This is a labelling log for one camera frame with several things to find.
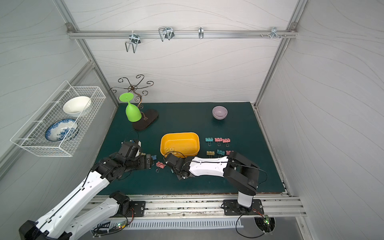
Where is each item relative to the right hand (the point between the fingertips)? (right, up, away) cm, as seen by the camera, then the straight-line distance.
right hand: (170, 166), depth 84 cm
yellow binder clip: (+24, +6, +9) cm, 26 cm away
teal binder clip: (+24, +13, +14) cm, 31 cm away
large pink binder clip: (-6, 0, +3) cm, 7 cm away
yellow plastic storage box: (+5, +11, +12) cm, 17 cm away
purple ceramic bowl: (+33, +32, +28) cm, 54 cm away
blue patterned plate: (-44, +23, -19) cm, 53 cm away
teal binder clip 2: (+30, +6, +9) cm, 32 cm away
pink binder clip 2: (+35, +13, +14) cm, 40 cm away
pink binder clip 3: (+35, +6, +10) cm, 37 cm away
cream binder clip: (-2, +8, +9) cm, 12 cm away
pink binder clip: (+30, +13, +14) cm, 36 cm away
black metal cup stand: (-21, +29, +27) cm, 45 cm away
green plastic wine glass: (-22, +32, 0) cm, 39 cm away
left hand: (-12, +5, -7) cm, 15 cm away
